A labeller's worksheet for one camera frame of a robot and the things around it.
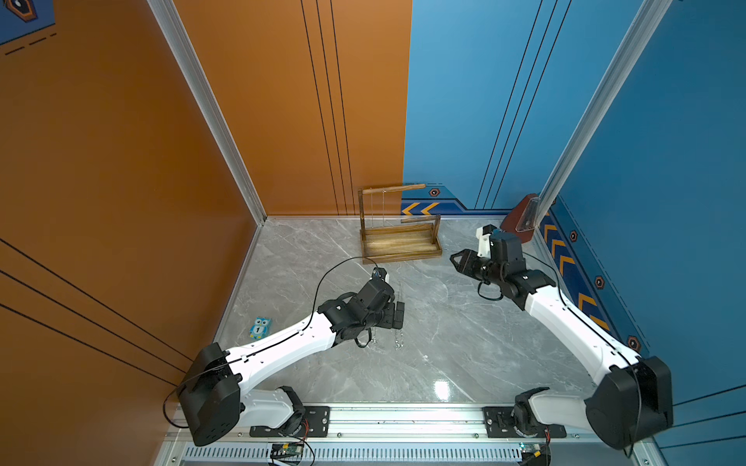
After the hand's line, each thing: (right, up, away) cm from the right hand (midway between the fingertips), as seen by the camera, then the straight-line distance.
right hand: (454, 258), depth 83 cm
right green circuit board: (+17, -47, -10) cm, 51 cm away
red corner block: (+31, +13, +23) cm, 40 cm away
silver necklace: (-20, +19, +14) cm, 31 cm away
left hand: (-18, -13, -2) cm, 22 cm away
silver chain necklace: (-23, -19, -14) cm, 33 cm away
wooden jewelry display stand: (-4, +6, +32) cm, 33 cm away
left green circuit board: (-44, -48, -10) cm, 66 cm away
